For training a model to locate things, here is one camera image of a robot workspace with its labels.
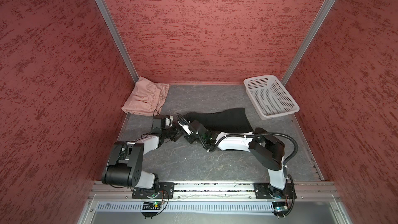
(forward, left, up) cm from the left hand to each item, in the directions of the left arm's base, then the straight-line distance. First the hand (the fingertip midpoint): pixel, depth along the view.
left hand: (187, 130), depth 89 cm
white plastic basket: (+31, -59, -5) cm, 67 cm away
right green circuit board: (-37, -46, -6) cm, 59 cm away
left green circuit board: (-37, +14, -6) cm, 40 cm away
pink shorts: (+26, +31, -1) cm, 40 cm away
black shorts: (+10, -30, -5) cm, 32 cm away
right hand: (-2, +1, +1) cm, 3 cm away
